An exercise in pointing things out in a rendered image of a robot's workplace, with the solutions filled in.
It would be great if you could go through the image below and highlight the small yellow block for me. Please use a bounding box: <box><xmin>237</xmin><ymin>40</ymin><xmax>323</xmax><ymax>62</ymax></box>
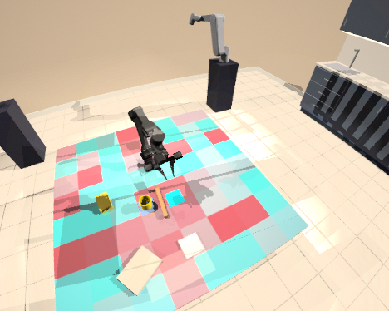
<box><xmin>96</xmin><ymin>192</ymin><xmax>113</xmax><ymax>213</ymax></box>

